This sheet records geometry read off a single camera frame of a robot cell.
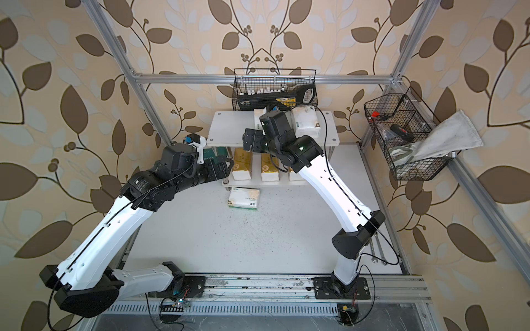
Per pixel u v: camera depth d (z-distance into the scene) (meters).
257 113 0.77
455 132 0.59
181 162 0.46
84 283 0.37
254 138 0.59
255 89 0.94
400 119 0.85
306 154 0.45
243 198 0.93
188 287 0.74
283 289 0.75
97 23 0.74
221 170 0.58
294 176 0.93
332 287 0.65
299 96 0.82
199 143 0.59
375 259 0.79
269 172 0.91
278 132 0.48
